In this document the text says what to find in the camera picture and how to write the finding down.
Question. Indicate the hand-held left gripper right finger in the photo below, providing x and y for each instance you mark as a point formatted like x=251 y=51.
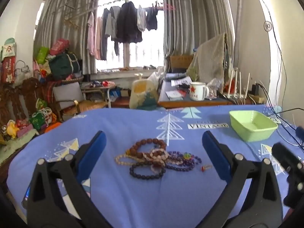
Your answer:
x=213 y=152

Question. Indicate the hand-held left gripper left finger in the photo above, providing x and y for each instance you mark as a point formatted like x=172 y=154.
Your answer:
x=95 y=152

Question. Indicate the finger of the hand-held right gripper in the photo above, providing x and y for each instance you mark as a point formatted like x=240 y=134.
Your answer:
x=300 y=132
x=285 y=155

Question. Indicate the small red pendant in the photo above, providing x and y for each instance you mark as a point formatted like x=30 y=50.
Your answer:
x=203 y=168

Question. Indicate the colourful bead charm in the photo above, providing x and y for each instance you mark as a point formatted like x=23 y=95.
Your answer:
x=187 y=156

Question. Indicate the green plastic basket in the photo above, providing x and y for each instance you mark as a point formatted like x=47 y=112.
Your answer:
x=251 y=135

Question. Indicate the white round device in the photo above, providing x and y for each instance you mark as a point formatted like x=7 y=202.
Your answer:
x=275 y=120

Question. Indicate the wooden desk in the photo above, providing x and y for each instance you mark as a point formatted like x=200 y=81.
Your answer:
x=201 y=103

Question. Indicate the beige power strip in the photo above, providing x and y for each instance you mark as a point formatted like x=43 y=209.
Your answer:
x=256 y=99

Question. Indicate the black charger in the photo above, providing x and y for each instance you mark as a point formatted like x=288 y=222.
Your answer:
x=256 y=89

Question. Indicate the white router with antennas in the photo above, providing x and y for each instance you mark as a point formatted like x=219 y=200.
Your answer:
x=237 y=95

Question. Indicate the chair with grey cushion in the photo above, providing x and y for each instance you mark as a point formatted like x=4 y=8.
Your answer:
x=68 y=95

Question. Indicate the white enamel mug, red star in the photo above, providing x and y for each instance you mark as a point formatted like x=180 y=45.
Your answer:
x=197 y=91

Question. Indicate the clear plastic snack bag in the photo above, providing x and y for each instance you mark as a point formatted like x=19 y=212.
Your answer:
x=215 y=87

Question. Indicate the pale booklet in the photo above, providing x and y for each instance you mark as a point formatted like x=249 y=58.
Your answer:
x=174 y=95

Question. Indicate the blue printed blanket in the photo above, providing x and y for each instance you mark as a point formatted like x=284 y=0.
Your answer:
x=147 y=201

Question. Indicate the yellow white plastic bag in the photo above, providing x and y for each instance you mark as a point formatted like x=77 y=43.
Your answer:
x=143 y=95

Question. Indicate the white papers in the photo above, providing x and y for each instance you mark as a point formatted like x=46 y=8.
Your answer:
x=181 y=81

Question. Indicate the pale green cloth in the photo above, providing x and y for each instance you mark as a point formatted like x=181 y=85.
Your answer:
x=14 y=147

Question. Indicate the smartphone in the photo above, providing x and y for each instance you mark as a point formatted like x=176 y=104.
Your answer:
x=26 y=196

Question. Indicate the yellow toy duck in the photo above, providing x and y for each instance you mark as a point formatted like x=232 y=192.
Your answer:
x=12 y=129

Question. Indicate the carved wooden chair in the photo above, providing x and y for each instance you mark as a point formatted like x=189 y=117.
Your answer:
x=26 y=95

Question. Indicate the dark green duffel bag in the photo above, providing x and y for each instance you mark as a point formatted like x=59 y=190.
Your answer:
x=64 y=65

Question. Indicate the cardboard box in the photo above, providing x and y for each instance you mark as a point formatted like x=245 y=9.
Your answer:
x=181 y=63

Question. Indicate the beige cloth cover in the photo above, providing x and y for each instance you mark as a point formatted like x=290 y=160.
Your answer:
x=211 y=57

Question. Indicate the green packet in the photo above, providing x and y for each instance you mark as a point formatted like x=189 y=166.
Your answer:
x=42 y=54

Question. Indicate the pink packet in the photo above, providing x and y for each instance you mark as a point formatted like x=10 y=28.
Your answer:
x=59 y=46

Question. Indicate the red printed box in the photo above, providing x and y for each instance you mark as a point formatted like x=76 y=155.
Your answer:
x=8 y=71

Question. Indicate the grey curtain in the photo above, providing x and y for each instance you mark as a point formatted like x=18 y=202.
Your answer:
x=71 y=28
x=190 y=23

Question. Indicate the row of hanging clothes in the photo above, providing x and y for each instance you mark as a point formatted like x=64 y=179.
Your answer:
x=127 y=23

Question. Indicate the white green printed bag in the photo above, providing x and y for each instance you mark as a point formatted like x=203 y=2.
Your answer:
x=8 y=48

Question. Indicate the round wall sticker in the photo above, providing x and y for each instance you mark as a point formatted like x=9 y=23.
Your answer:
x=268 y=26

